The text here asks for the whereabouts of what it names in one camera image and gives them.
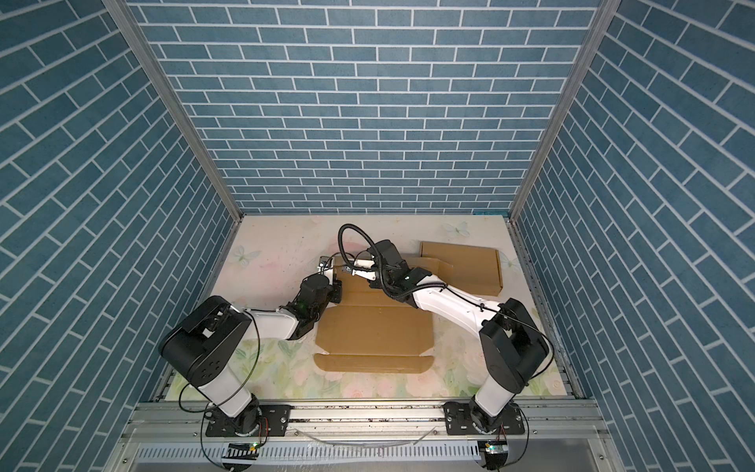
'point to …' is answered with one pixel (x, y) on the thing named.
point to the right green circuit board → (494, 446)
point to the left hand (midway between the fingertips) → (336, 275)
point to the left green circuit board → (242, 450)
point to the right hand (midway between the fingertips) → (374, 254)
